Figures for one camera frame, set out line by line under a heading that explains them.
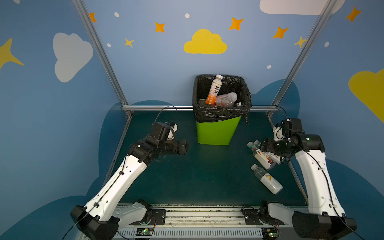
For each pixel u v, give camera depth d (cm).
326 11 70
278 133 63
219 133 93
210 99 88
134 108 116
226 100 75
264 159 89
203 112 75
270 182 82
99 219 37
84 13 71
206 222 74
